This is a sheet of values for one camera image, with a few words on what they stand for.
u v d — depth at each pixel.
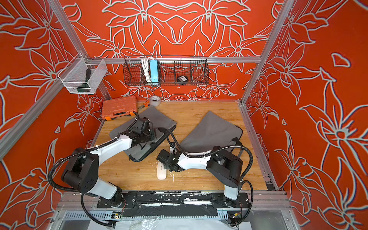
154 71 0.89
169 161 0.66
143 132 0.72
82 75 0.92
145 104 1.18
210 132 0.94
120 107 1.10
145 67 0.88
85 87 0.79
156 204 0.73
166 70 0.99
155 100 1.19
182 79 0.95
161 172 0.81
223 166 0.47
